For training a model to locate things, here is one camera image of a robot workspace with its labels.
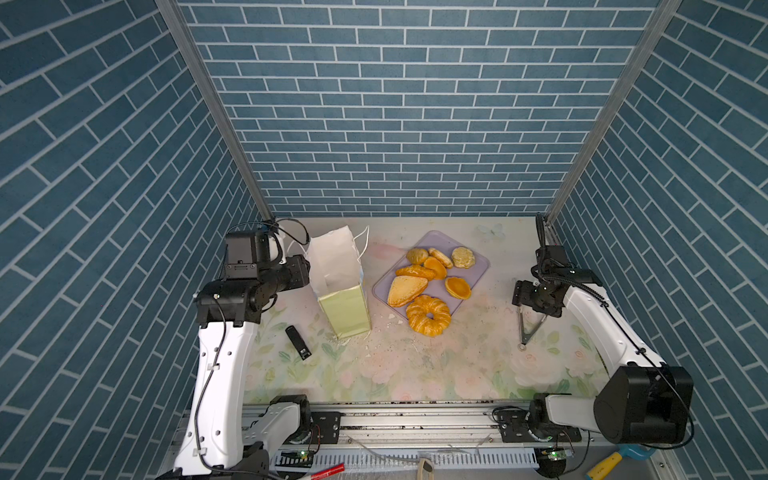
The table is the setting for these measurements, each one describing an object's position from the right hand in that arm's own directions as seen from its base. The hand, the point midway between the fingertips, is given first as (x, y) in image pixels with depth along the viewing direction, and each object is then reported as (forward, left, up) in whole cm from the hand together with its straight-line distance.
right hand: (525, 297), depth 84 cm
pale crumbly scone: (+19, +15, -7) cm, 25 cm away
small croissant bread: (+11, +31, -5) cm, 34 cm away
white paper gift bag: (+6, +57, -6) cm, 58 cm away
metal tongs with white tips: (-6, -2, -11) cm, 13 cm away
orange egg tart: (+7, +18, -7) cm, 20 cm away
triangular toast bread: (+5, +35, -8) cm, 36 cm away
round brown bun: (+16, +31, -4) cm, 35 cm away
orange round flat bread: (+14, +26, -6) cm, 30 cm away
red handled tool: (-43, +48, -11) cm, 65 cm away
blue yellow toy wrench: (-34, -22, -10) cm, 41 cm away
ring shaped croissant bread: (-2, +27, -11) cm, 29 cm away
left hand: (-7, +58, +20) cm, 62 cm away
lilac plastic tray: (+30, +21, -13) cm, 39 cm away
